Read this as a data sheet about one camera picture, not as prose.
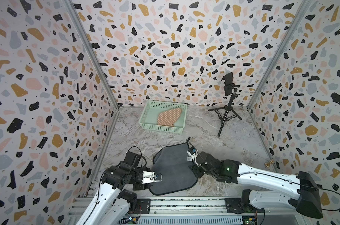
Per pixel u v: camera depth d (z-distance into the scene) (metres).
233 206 0.73
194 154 0.64
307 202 0.39
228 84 0.91
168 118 1.10
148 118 1.13
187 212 0.73
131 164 0.57
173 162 0.88
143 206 0.73
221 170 0.55
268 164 0.88
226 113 1.00
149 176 0.61
